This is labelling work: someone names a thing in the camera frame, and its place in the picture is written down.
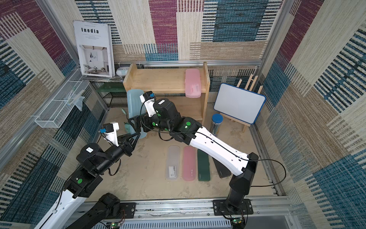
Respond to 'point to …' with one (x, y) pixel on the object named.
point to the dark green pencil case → (203, 166)
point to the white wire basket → (52, 116)
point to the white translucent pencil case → (173, 163)
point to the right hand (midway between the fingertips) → (136, 116)
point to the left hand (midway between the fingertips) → (137, 133)
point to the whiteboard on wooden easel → (240, 105)
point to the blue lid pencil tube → (217, 119)
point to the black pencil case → (222, 171)
